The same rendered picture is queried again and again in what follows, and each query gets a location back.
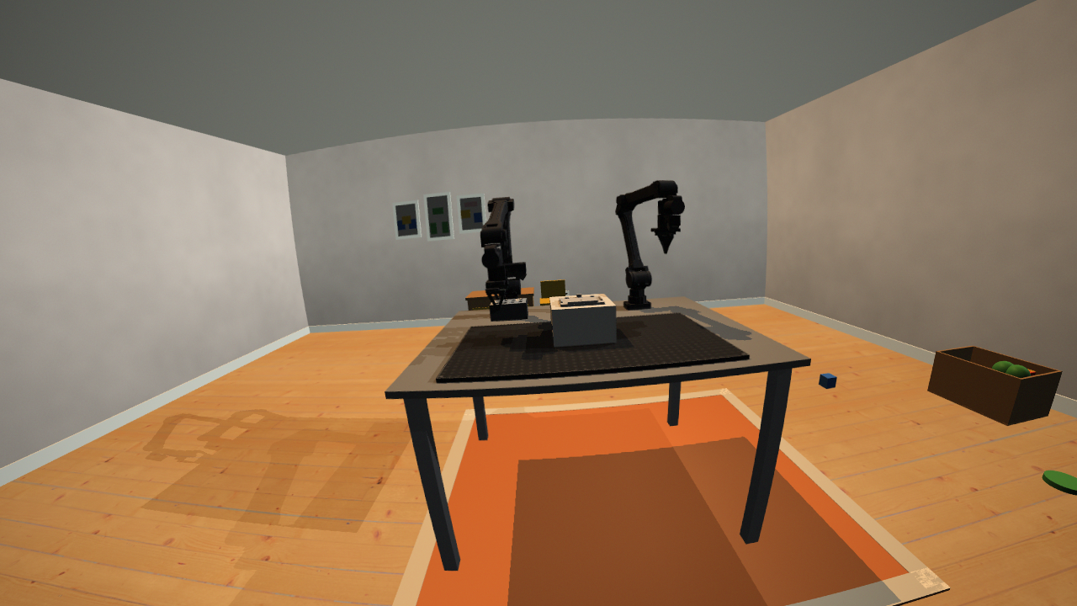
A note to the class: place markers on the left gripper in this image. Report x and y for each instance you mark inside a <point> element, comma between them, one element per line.
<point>664,234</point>

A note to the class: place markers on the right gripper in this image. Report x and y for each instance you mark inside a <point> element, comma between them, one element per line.
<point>494,290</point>

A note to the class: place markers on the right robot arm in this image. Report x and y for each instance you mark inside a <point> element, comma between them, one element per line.
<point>493,255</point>

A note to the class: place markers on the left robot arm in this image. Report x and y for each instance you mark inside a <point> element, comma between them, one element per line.
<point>673,207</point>

